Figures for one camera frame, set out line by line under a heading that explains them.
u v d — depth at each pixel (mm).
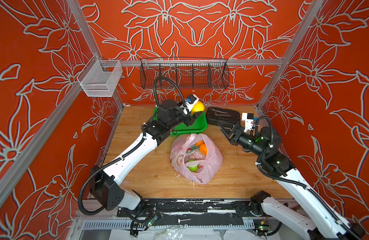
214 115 1054
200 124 1038
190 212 727
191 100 564
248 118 600
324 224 383
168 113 524
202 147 876
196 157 919
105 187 393
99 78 924
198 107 672
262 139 488
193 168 814
